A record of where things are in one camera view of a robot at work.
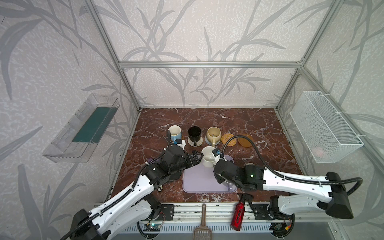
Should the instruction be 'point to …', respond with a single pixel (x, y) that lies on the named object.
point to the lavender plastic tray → (200, 179)
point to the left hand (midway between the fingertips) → (200, 154)
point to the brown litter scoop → (202, 232)
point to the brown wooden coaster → (244, 142)
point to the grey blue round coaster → (210, 143)
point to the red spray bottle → (238, 216)
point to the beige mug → (213, 135)
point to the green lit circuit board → (152, 227)
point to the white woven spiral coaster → (192, 143)
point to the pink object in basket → (317, 151)
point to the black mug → (194, 134)
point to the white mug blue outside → (175, 132)
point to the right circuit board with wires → (280, 229)
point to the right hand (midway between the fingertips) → (214, 162)
